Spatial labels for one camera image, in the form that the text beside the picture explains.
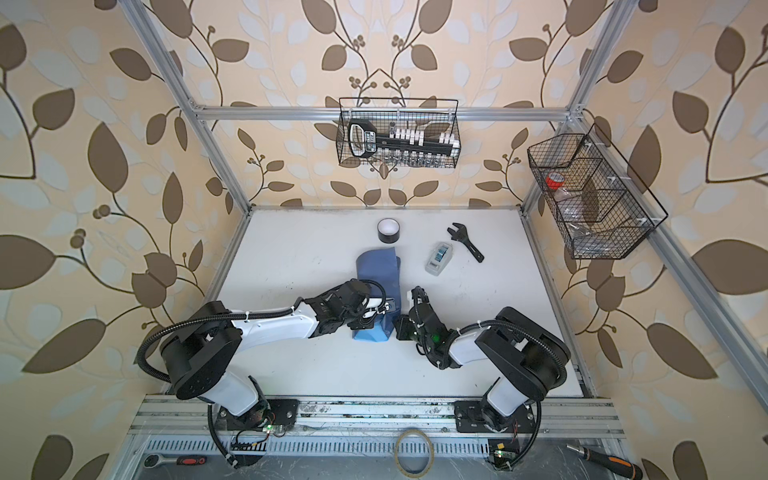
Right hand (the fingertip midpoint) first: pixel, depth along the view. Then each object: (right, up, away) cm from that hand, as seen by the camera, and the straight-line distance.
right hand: (394, 322), depth 90 cm
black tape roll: (-2, +29, +23) cm, 37 cm away
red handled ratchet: (-55, -26, -22) cm, 65 cm away
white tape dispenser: (+16, +19, +12) cm, 28 cm away
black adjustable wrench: (+26, +27, +22) cm, 43 cm away
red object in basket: (+48, +43, -2) cm, 65 cm away
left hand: (-7, +8, -1) cm, 11 cm away
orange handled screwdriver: (+50, -25, -23) cm, 61 cm away
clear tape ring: (+9, -23, -24) cm, 34 cm away
